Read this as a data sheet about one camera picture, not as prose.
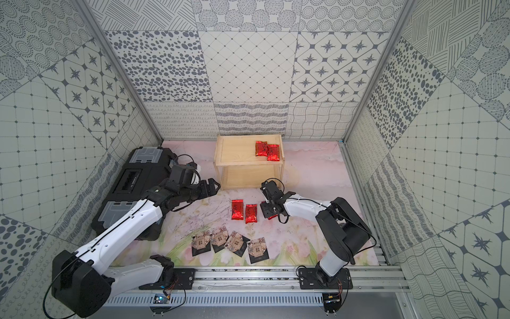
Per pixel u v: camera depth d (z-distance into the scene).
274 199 0.71
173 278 0.72
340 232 0.45
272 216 0.88
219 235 0.84
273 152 0.84
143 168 0.86
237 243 0.82
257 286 0.73
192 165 0.75
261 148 0.86
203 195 0.71
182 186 0.61
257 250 0.81
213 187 0.74
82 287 0.61
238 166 0.84
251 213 0.88
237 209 0.90
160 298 0.72
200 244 0.82
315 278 0.65
